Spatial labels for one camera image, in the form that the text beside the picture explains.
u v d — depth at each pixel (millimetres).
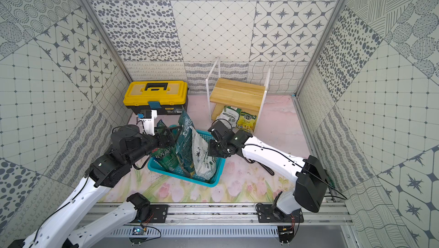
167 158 784
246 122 994
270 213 736
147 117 564
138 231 715
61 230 391
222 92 949
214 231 703
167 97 980
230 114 1009
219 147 658
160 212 741
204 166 757
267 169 862
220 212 758
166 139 584
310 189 407
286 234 720
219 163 884
